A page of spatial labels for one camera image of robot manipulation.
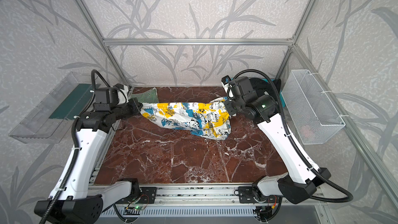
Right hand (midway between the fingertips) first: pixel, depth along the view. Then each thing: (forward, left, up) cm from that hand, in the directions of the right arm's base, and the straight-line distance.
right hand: (232, 94), depth 69 cm
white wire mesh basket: (-12, -32, 0) cm, 34 cm away
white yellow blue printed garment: (-8, +11, -8) cm, 16 cm away
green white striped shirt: (+27, +54, -32) cm, 69 cm away
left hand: (0, +41, -3) cm, 41 cm away
